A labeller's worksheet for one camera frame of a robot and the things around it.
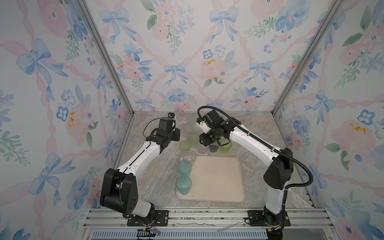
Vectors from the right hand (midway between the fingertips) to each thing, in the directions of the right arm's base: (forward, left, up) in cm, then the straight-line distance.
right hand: (203, 138), depth 84 cm
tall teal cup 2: (-12, +11, -12) cm, 20 cm away
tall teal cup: (-20, +11, -15) cm, 28 cm away
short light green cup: (+2, +11, -11) cm, 16 cm away
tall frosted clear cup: (+18, +10, -14) cm, 25 cm away
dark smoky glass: (+2, -7, -13) cm, 15 cm away
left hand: (+6, +15, +2) cm, 16 cm away
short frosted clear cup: (+2, -1, -15) cm, 15 cm away
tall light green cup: (+6, +5, -8) cm, 12 cm away
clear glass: (-3, +8, -13) cm, 16 cm away
